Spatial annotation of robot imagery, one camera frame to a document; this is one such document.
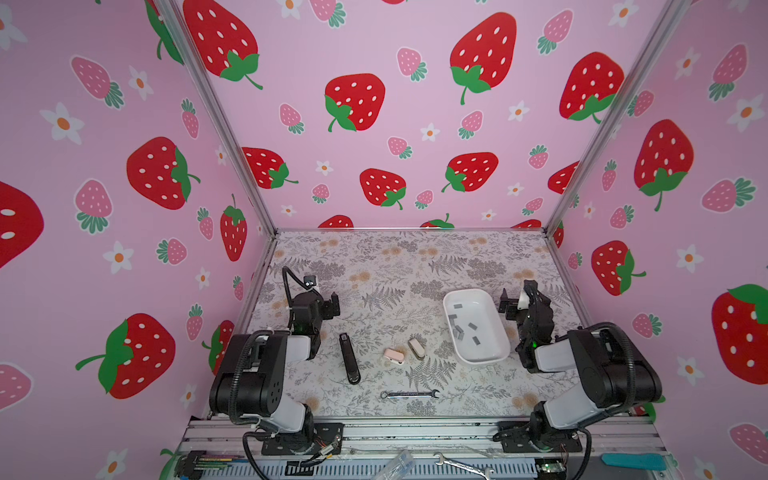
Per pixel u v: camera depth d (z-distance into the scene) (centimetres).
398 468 69
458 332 93
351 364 84
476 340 91
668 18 69
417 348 87
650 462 71
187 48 73
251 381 45
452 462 71
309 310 73
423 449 73
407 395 81
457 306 99
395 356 86
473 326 93
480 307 98
